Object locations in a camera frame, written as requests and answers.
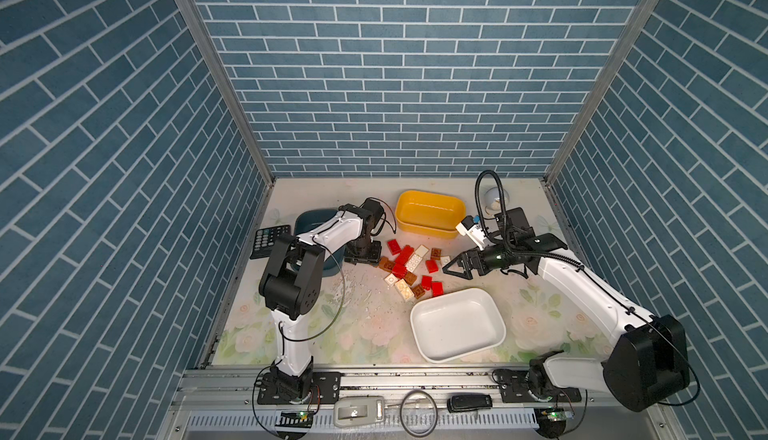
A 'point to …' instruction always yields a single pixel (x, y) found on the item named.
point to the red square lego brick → (432, 266)
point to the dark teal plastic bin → (307, 219)
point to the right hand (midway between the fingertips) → (456, 267)
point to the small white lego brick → (391, 279)
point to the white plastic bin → (458, 324)
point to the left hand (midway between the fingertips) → (374, 263)
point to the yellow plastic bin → (429, 214)
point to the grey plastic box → (350, 411)
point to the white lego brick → (417, 257)
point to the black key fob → (466, 402)
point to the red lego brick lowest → (437, 288)
